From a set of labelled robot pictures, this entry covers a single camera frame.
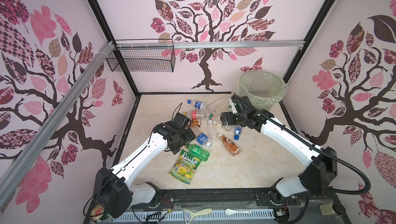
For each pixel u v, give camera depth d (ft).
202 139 2.90
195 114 3.33
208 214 2.29
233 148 2.80
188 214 2.28
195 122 3.20
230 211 2.29
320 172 1.36
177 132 1.86
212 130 3.20
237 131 3.11
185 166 2.68
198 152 2.78
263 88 3.30
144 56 3.11
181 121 2.00
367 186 1.22
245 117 1.93
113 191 1.26
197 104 3.50
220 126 3.17
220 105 3.51
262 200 2.41
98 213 1.38
